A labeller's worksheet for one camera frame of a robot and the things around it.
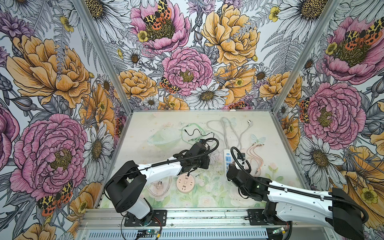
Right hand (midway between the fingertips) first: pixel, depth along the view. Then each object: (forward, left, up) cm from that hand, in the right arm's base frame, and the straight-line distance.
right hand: (232, 170), depth 82 cm
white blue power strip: (+10, 0, -6) cm, 12 cm away
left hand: (+4, +13, -1) cm, 14 cm away
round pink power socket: (-4, +26, -5) cm, 27 cm away
